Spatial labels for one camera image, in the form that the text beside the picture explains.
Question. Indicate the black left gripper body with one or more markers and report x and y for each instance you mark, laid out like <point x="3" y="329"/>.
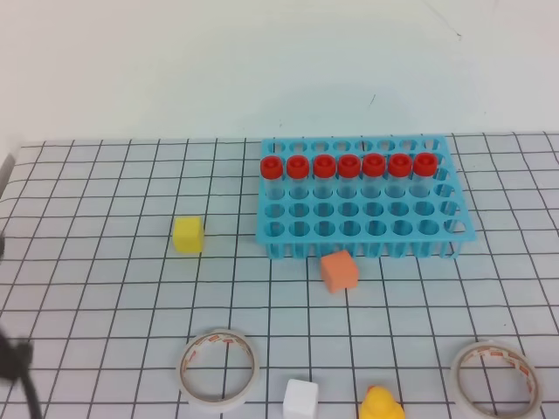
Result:
<point x="16" y="358"/>

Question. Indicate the red capped tube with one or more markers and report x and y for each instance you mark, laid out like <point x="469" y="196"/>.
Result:
<point x="373" y="168"/>
<point x="324" y="178"/>
<point x="297" y="167"/>
<point x="271" y="170"/>
<point x="399" y="169"/>
<point x="424" y="168"/>
<point x="349" y="168"/>

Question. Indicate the white grid cloth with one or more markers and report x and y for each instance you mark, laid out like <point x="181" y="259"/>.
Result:
<point x="91" y="277"/>

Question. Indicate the blue test tube rack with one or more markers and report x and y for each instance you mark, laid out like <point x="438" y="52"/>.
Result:
<point x="363" y="217"/>

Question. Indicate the left white tape roll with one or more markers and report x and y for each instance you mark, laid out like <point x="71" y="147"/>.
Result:
<point x="217" y="371"/>

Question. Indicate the white tape roll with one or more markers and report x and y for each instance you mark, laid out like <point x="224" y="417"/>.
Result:
<point x="488" y="379"/>
<point x="217" y="371"/>

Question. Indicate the yellow foam cube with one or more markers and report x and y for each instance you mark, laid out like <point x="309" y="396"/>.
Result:
<point x="188" y="234"/>

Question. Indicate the white foam cube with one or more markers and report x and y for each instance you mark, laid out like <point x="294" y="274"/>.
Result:
<point x="300" y="400"/>

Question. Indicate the orange foam cube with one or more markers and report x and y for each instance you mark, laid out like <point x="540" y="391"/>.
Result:
<point x="339" y="271"/>

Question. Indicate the yellow rubber duck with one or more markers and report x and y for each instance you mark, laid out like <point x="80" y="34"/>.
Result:
<point x="379" y="403"/>

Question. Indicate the right white tape roll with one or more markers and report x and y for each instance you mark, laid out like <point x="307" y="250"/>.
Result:
<point x="488" y="379"/>

